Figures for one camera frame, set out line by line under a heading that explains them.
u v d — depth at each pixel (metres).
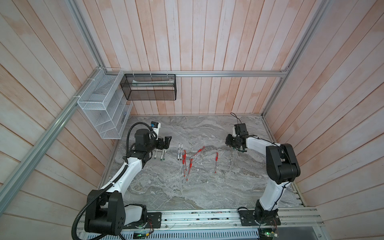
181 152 0.98
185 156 0.96
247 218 0.73
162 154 0.97
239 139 0.76
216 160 0.95
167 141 0.76
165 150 0.98
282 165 0.52
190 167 0.92
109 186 0.43
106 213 0.40
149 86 1.04
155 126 0.73
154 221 0.73
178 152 0.98
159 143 0.75
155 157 0.96
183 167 0.93
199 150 1.01
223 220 0.75
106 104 0.70
